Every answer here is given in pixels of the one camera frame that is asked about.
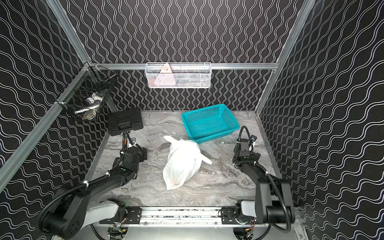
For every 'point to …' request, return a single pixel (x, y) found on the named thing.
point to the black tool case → (121, 120)
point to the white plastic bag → (185, 159)
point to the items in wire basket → (92, 104)
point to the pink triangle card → (165, 77)
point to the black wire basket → (85, 101)
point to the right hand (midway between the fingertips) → (249, 149)
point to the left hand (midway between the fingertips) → (134, 146)
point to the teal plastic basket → (208, 123)
